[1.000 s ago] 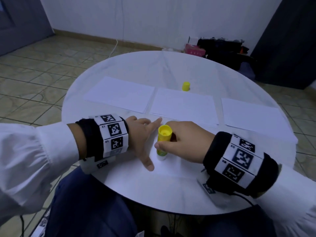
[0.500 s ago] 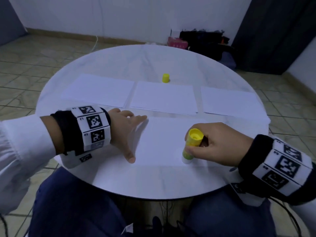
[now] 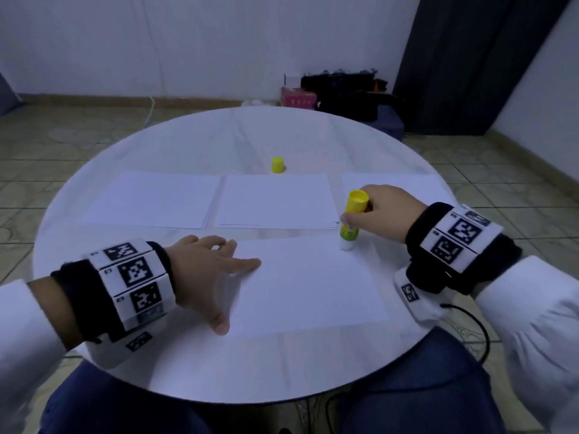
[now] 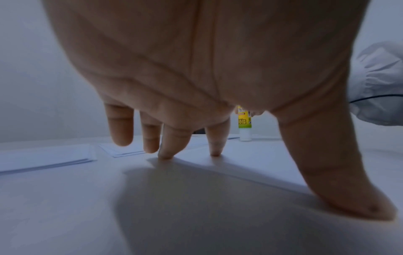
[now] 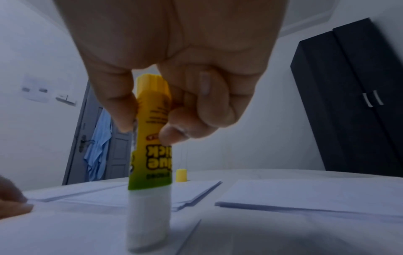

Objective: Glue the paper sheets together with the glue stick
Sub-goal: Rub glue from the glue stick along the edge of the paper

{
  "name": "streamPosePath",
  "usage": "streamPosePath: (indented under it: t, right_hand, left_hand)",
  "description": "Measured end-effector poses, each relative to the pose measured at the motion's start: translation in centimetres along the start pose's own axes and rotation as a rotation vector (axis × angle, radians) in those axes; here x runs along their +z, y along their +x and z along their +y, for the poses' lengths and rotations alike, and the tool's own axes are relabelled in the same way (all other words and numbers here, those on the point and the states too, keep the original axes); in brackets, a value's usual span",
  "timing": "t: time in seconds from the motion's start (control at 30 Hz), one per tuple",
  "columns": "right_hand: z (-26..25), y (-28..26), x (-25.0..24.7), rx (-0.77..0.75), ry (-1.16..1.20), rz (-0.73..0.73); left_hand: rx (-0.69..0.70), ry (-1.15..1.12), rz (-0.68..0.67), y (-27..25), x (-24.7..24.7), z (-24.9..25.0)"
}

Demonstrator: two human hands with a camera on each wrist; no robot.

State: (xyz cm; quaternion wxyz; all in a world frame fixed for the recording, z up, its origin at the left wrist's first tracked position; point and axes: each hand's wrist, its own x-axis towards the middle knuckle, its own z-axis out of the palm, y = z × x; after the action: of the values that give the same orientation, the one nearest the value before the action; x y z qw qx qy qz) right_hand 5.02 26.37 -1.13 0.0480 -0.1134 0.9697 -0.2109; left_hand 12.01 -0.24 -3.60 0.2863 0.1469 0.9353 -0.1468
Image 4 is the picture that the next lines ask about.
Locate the person's left hand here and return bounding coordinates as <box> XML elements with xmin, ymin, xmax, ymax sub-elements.
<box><xmin>41</xmin><ymin>0</ymin><xmax>399</xmax><ymax>221</ymax></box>

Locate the yellow glue stick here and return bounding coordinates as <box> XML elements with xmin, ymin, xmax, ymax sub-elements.
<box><xmin>236</xmin><ymin>105</ymin><xmax>254</xmax><ymax>142</ymax></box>

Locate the single white paper sheet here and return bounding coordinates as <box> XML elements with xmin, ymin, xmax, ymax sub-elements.
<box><xmin>97</xmin><ymin>132</ymin><xmax>241</xmax><ymax>158</ymax></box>
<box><xmin>146</xmin><ymin>138</ymin><xmax>403</xmax><ymax>202</ymax></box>

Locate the white paper stack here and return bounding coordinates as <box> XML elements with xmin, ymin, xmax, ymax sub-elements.
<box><xmin>0</xmin><ymin>143</ymin><xmax>99</xmax><ymax>175</ymax></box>

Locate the person's right forearm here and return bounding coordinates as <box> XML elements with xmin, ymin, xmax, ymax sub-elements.
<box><xmin>348</xmin><ymin>42</ymin><xmax>403</xmax><ymax>126</ymax></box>

